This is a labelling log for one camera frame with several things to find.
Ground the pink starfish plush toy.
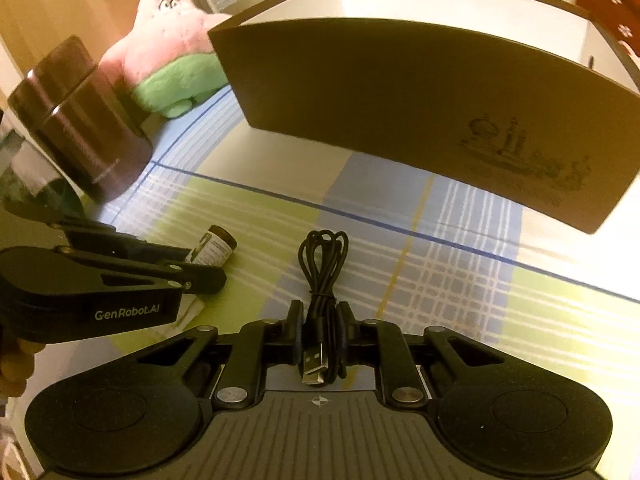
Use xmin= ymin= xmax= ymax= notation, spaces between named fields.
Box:
xmin=97 ymin=0 xmax=231 ymax=120

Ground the brown cardboard box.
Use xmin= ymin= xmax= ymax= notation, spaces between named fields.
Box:
xmin=206 ymin=0 xmax=640 ymax=235

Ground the brown thermos flask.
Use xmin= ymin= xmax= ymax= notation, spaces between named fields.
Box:
xmin=7 ymin=35 xmax=155 ymax=206

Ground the checked tablecloth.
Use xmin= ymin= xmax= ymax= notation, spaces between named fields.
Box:
xmin=0 ymin=80 xmax=640 ymax=461

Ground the person's left hand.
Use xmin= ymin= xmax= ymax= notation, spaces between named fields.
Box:
xmin=0 ymin=337 xmax=38 ymax=401

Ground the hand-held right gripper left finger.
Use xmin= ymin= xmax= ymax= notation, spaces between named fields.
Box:
xmin=135 ymin=300 xmax=305 ymax=409

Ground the wooden panel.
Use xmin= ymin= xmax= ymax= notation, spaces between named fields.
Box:
xmin=0 ymin=0 xmax=156 ymax=91

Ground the white pill bottle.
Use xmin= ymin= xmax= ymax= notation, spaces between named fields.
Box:
xmin=186 ymin=225 xmax=236 ymax=267

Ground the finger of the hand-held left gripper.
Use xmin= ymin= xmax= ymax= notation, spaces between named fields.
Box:
xmin=2 ymin=200 xmax=198 ymax=266
xmin=60 ymin=247 xmax=227 ymax=303

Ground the black usb cable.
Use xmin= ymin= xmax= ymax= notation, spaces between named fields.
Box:
xmin=297 ymin=230 xmax=351 ymax=387

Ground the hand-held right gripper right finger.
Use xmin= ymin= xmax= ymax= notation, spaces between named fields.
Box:
xmin=336 ymin=301 xmax=506 ymax=406

